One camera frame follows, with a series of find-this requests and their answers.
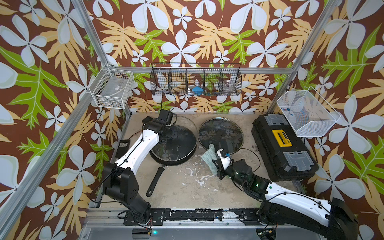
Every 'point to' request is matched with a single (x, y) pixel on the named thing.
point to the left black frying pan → (163, 163)
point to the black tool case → (285, 156)
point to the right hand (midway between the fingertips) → (212, 159)
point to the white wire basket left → (111, 88)
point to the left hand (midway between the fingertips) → (174, 131)
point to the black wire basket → (196, 79)
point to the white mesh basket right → (308, 112)
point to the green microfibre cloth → (208, 157)
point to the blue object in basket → (198, 90)
